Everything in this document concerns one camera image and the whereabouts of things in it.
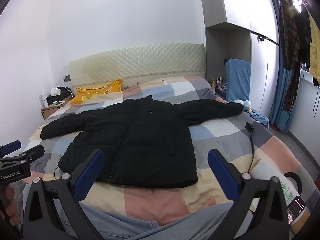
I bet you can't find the yellow pillow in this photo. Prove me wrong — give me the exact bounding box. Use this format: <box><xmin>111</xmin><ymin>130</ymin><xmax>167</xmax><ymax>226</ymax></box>
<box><xmin>69</xmin><ymin>79</ymin><xmax>124</xmax><ymax>105</ymax></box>

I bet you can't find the yellow hanging jacket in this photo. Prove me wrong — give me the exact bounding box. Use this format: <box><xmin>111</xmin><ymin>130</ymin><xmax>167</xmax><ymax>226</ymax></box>
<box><xmin>308</xmin><ymin>12</ymin><xmax>320</xmax><ymax>80</ymax></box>

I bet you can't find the white charging cable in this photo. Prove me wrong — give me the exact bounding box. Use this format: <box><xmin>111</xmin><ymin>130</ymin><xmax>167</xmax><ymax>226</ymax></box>
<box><xmin>58</xmin><ymin>81</ymin><xmax>113</xmax><ymax>100</ymax></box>

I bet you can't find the black strap with clip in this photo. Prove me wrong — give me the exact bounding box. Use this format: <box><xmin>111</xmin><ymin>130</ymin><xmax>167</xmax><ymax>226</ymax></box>
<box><xmin>245</xmin><ymin>122</ymin><xmax>256</xmax><ymax>173</ymax></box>

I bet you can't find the black hanging coat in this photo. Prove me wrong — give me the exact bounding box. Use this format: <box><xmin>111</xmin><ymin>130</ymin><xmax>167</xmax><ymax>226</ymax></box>
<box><xmin>294</xmin><ymin>3</ymin><xmax>313</xmax><ymax>71</ymax></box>

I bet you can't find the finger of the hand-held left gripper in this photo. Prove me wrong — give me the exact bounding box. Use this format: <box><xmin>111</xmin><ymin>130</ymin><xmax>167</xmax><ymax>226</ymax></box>
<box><xmin>17</xmin><ymin>144</ymin><xmax>46</xmax><ymax>166</ymax></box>
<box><xmin>0</xmin><ymin>140</ymin><xmax>22</xmax><ymax>156</ymax></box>

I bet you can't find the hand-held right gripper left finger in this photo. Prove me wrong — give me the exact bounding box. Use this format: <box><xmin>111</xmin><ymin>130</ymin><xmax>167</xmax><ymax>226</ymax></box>
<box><xmin>22</xmin><ymin>149</ymin><xmax>105</xmax><ymax>240</ymax></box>

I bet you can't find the smartphone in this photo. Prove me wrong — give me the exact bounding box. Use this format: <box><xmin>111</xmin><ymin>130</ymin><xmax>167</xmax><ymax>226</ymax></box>
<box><xmin>286</xmin><ymin>196</ymin><xmax>308</xmax><ymax>225</ymax></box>

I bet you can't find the brown patterned scarf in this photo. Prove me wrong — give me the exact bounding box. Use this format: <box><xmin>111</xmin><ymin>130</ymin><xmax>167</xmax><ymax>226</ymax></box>
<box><xmin>282</xmin><ymin>62</ymin><xmax>301</xmax><ymax>126</ymax></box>

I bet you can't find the black bag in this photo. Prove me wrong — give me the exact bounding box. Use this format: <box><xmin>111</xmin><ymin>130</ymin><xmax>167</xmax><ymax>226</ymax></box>
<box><xmin>47</xmin><ymin>87</ymin><xmax>74</xmax><ymax>105</ymax></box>

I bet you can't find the person's left hand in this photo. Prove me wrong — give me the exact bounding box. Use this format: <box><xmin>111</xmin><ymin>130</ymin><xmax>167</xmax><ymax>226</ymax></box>
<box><xmin>5</xmin><ymin>184</ymin><xmax>20</xmax><ymax>228</ymax></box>

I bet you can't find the wooden nightstand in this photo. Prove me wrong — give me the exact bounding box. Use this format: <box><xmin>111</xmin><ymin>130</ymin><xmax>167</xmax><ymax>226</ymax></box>
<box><xmin>41</xmin><ymin>99</ymin><xmax>73</xmax><ymax>121</ymax></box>

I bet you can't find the white and blue plush toy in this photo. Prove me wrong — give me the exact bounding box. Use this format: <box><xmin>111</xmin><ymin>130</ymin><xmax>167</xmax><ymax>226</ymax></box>
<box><xmin>233</xmin><ymin>99</ymin><xmax>253</xmax><ymax>113</ymax></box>

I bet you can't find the crumpled blue cloth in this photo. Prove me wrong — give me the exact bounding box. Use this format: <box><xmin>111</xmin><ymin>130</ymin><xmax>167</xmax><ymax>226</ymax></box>
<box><xmin>246</xmin><ymin>108</ymin><xmax>270</xmax><ymax>128</ymax></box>

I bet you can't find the black puffer jacket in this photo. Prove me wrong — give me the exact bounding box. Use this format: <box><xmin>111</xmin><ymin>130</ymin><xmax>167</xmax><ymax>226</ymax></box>
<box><xmin>40</xmin><ymin>95</ymin><xmax>244</xmax><ymax>188</ymax></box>

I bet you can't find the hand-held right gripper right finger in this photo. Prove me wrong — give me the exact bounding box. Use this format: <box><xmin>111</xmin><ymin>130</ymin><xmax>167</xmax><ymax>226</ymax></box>
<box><xmin>207</xmin><ymin>149</ymin><xmax>295</xmax><ymax>240</ymax></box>

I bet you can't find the white tube with green print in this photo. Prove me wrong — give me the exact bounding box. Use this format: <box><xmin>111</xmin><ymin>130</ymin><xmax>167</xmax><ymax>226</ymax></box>
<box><xmin>249</xmin><ymin>158</ymin><xmax>300</xmax><ymax>227</ymax></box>

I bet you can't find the blue towel-covered board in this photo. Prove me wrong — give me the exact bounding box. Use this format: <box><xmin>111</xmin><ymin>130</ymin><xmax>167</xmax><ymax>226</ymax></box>
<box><xmin>225</xmin><ymin>58</ymin><xmax>251</xmax><ymax>103</ymax></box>

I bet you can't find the black wardrobe rail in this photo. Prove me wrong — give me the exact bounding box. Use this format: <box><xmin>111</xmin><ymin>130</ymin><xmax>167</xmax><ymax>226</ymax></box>
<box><xmin>251</xmin><ymin>31</ymin><xmax>280</xmax><ymax>46</ymax></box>

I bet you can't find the row of cosmetic bottles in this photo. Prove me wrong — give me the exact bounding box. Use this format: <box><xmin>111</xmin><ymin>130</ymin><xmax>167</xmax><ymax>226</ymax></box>
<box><xmin>210</xmin><ymin>76</ymin><xmax>228</xmax><ymax>91</ymax></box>

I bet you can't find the brown patterned coat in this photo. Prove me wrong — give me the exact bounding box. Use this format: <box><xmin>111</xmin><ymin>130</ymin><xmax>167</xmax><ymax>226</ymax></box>
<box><xmin>278</xmin><ymin>0</ymin><xmax>302</xmax><ymax>71</ymax></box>

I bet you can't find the beige quilted headboard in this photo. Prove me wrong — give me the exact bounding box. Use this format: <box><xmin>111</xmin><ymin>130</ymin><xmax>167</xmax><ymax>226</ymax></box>
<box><xmin>69</xmin><ymin>43</ymin><xmax>206</xmax><ymax>94</ymax></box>

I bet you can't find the patchwork checked blanket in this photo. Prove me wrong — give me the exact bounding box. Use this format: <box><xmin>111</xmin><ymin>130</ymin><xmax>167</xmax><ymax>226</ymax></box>
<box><xmin>26</xmin><ymin>75</ymin><xmax>316</xmax><ymax>227</ymax></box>

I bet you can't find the grey wardrobe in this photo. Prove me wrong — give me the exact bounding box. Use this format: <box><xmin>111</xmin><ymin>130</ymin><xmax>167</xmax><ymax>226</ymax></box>
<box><xmin>197</xmin><ymin>0</ymin><xmax>281</xmax><ymax>122</ymax></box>

